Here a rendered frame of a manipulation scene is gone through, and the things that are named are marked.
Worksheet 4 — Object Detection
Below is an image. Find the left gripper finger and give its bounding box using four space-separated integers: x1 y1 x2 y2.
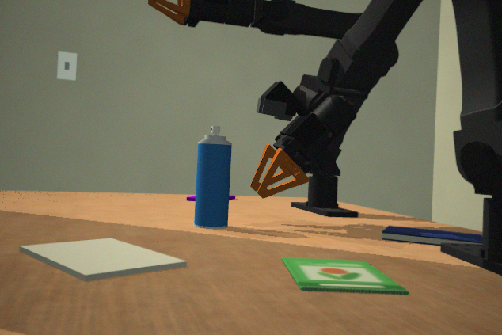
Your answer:
257 148 310 199
250 144 292 191

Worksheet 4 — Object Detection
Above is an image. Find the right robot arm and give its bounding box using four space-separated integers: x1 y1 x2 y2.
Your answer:
205 0 399 218

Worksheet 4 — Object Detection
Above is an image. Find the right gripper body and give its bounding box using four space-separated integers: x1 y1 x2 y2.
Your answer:
183 0 230 27

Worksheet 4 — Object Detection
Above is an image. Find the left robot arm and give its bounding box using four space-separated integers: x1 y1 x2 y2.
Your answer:
256 0 502 276

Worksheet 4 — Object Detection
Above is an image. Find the purple flat rectangular block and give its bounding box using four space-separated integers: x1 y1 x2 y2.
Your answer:
187 196 235 201

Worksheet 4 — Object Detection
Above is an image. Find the blue cylinder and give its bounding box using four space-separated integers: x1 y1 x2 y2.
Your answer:
194 126 232 229

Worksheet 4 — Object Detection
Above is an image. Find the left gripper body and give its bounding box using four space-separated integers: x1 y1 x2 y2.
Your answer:
273 125 335 174

